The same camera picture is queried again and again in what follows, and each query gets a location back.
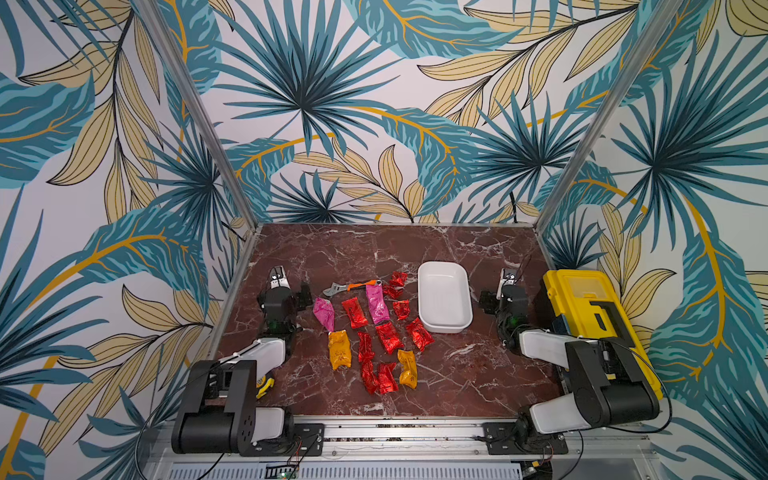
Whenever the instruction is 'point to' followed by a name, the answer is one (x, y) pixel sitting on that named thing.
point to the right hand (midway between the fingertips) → (502, 289)
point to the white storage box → (444, 297)
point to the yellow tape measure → (270, 383)
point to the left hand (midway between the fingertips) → (287, 287)
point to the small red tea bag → (355, 313)
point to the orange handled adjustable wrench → (335, 287)
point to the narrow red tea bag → (365, 353)
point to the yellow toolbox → (583, 304)
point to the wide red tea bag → (389, 338)
